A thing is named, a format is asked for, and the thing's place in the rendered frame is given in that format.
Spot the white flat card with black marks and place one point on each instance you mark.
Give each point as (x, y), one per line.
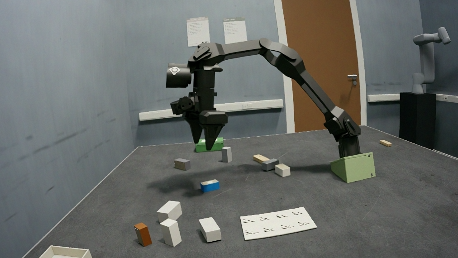
(276, 223)

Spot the blue rectangular block with black label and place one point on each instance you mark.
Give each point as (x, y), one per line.
(209, 185)

